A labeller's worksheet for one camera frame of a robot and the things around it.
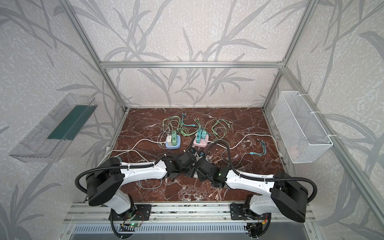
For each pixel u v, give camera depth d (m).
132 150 0.96
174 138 0.93
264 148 0.97
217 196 0.79
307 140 0.60
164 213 0.75
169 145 0.95
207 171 0.63
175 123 1.11
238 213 0.72
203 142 0.97
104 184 0.43
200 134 0.96
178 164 0.66
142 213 0.72
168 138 0.91
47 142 0.64
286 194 0.42
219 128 1.08
